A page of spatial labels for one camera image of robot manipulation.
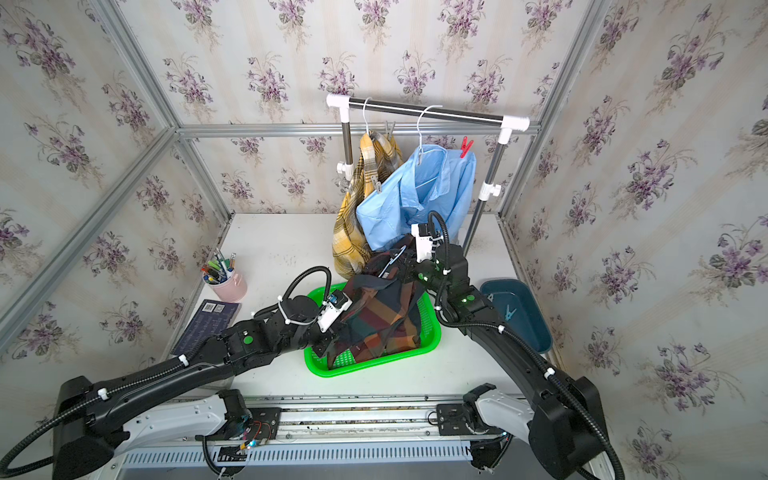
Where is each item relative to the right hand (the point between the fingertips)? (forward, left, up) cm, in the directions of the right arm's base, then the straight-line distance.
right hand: (397, 253), depth 75 cm
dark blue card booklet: (-7, +57, -25) cm, 63 cm away
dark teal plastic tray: (+1, -38, -27) cm, 47 cm away
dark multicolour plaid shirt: (-11, +3, -14) cm, 18 cm away
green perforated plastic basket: (-13, -10, -20) cm, 26 cm away
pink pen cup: (+3, +54, -15) cm, 56 cm away
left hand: (-15, +12, -10) cm, 22 cm away
